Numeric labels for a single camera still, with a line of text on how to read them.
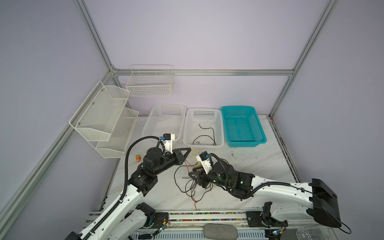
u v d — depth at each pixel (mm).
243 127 1149
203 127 1133
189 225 731
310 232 692
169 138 635
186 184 814
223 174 516
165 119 1187
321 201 405
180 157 610
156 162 523
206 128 1119
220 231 681
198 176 626
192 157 683
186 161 783
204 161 624
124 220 562
